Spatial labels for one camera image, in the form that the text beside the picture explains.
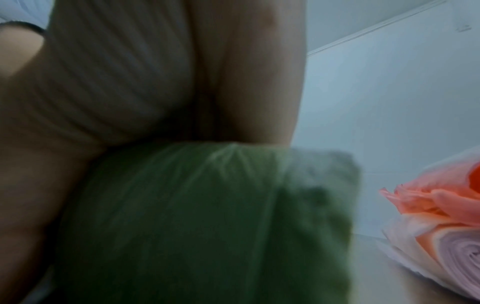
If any person's right hand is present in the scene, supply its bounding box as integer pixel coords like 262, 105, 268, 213
0, 0, 310, 304

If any person's left hand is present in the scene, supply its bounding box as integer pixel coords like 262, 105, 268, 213
0, 28, 45, 78

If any olive green bag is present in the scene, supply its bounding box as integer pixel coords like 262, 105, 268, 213
52, 140, 363, 304

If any red plastic bag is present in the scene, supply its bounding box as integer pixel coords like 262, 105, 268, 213
378, 161, 480, 228

